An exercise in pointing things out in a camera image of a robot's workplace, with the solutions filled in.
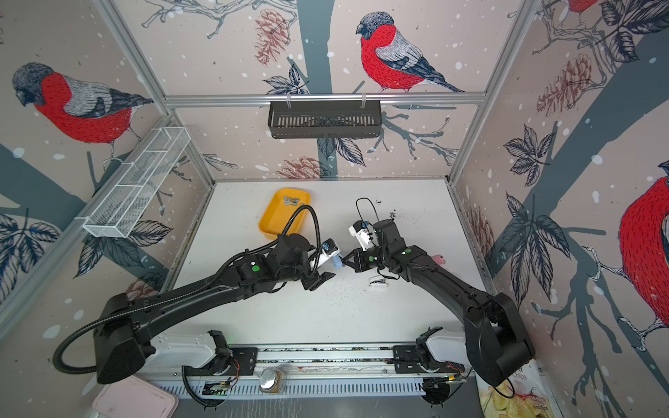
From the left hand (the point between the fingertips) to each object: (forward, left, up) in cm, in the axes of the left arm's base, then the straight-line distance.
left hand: (328, 265), depth 74 cm
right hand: (+3, -4, -6) cm, 8 cm away
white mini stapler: (+1, -17, -17) cm, 24 cm away
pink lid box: (-29, +52, -18) cm, 62 cm away
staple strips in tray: (+40, +19, -18) cm, 48 cm away
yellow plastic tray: (+35, +22, -18) cm, 45 cm away
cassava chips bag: (-30, -51, -13) cm, 60 cm away
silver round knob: (-26, +15, -13) cm, 33 cm away
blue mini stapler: (+3, -2, -3) cm, 5 cm away
